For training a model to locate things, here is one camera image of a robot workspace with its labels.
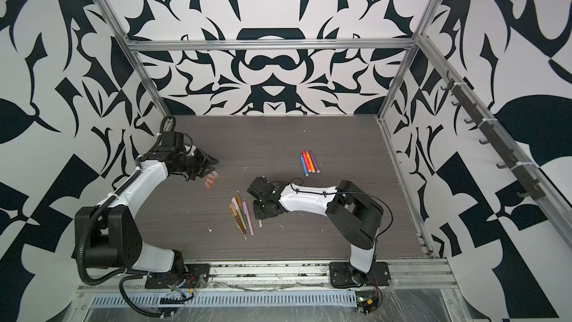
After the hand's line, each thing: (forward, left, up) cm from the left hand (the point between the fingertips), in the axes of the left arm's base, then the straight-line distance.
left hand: (215, 159), depth 87 cm
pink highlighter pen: (+6, -36, -13) cm, 39 cm away
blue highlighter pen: (+4, -35, -13) cm, 38 cm away
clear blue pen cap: (+1, +3, -12) cm, 12 cm away
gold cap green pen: (-11, -8, -14) cm, 19 cm away
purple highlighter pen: (+6, -40, -13) cm, 43 cm away
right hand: (-16, -16, -12) cm, 25 cm away
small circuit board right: (-46, -51, -15) cm, 70 cm away
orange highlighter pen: (+6, -38, -13) cm, 41 cm away
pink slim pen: (-18, -12, -14) cm, 26 cm away
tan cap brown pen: (-17, -7, -13) cm, 22 cm away
